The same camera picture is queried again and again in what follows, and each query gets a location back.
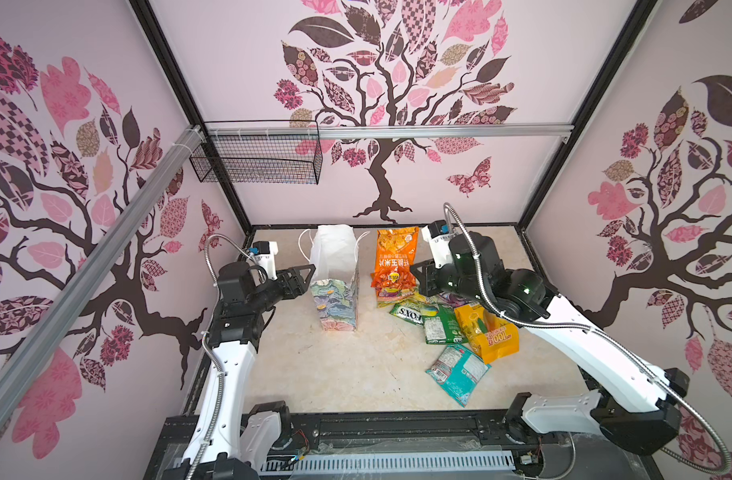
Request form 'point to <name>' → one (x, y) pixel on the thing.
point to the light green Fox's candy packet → (413, 311)
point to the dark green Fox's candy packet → (441, 325)
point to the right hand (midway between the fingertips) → (411, 263)
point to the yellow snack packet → (489, 335)
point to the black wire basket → (262, 160)
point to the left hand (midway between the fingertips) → (309, 273)
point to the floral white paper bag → (336, 302)
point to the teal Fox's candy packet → (459, 371)
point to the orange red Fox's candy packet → (390, 295)
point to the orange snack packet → (395, 263)
